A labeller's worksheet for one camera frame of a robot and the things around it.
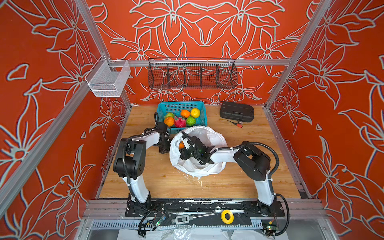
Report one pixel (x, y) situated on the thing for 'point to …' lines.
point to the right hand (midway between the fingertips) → (176, 150)
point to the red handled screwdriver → (238, 125)
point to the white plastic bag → (190, 166)
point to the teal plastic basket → (201, 121)
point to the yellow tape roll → (223, 216)
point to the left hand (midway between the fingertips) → (174, 148)
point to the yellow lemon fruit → (195, 112)
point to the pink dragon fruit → (179, 122)
